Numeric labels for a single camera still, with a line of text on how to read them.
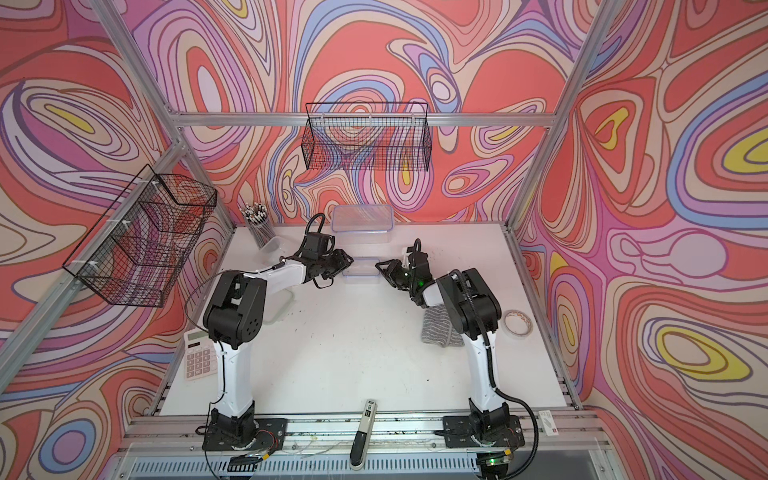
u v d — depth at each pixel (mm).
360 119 878
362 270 988
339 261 929
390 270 931
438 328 885
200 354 847
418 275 843
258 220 989
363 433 704
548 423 747
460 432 734
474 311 576
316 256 825
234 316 557
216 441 730
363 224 1241
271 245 1078
